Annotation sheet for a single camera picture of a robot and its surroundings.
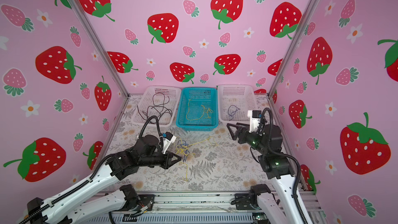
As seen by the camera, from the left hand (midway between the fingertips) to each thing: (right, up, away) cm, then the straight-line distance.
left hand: (181, 159), depth 69 cm
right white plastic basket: (+34, +29, +49) cm, 66 cm away
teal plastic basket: (+6, +23, +44) cm, 50 cm away
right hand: (+23, +16, -1) cm, 28 cm away
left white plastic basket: (-32, +29, +40) cm, 59 cm away
